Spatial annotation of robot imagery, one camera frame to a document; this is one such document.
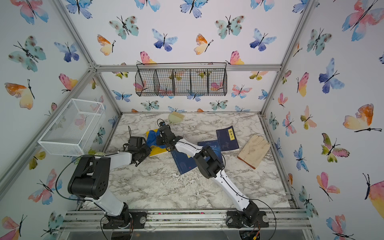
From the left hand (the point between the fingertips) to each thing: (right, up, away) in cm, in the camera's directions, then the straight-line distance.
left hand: (153, 148), depth 99 cm
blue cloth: (-2, +5, +3) cm, 6 cm away
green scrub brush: (+12, +21, +20) cm, 31 cm away
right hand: (+2, +7, +4) cm, 8 cm away
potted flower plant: (-25, 0, -20) cm, 32 cm away
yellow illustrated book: (+1, -1, -1) cm, 2 cm away
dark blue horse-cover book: (+50, +5, +6) cm, 51 cm away
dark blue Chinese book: (+20, -8, -6) cm, 23 cm away
